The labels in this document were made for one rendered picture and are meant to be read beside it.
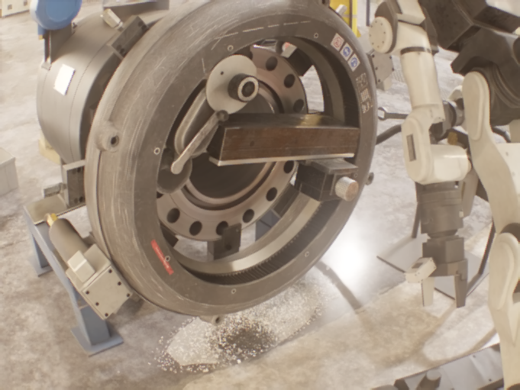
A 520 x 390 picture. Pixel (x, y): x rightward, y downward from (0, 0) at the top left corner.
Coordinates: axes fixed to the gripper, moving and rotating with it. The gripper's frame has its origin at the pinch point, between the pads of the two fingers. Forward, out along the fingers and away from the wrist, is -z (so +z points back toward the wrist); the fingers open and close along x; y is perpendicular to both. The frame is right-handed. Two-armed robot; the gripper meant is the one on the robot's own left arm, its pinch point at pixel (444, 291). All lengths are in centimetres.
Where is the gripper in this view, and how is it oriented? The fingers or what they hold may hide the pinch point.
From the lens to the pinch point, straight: 92.4
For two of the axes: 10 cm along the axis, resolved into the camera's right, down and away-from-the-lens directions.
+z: -0.8, -9.9, 0.9
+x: -3.4, 1.1, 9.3
